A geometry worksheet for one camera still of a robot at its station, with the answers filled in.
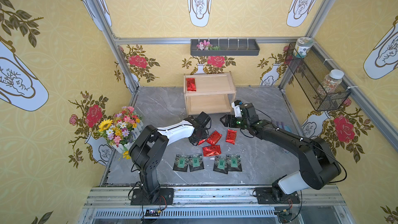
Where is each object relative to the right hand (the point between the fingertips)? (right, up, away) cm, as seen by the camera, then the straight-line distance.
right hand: (228, 116), depth 90 cm
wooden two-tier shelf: (-10, +13, 0) cm, 17 cm away
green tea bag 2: (-6, -25, -6) cm, 27 cm away
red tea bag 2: (-16, -14, -2) cm, 21 cm away
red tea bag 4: (+2, -12, +2) cm, 13 cm away
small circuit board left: (-39, -44, -17) cm, 61 cm away
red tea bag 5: (-10, -19, -2) cm, 22 cm away
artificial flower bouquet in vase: (-57, -6, -10) cm, 58 cm away
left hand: (-19, -12, +4) cm, 22 cm away
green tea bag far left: (-27, -25, -6) cm, 37 cm away
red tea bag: (-22, +19, +2) cm, 29 cm away
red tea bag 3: (-8, -13, +2) cm, 16 cm away
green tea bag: (-19, -24, -6) cm, 31 cm away
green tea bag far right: (+1, -24, -6) cm, 25 cm away
